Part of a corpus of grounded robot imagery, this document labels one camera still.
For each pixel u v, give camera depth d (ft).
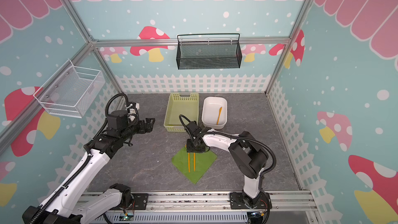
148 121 2.29
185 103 3.68
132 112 2.15
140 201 2.44
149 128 2.29
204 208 2.41
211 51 3.07
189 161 2.85
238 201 2.42
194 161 2.84
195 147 2.58
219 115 3.50
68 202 1.32
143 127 2.24
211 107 3.67
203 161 2.80
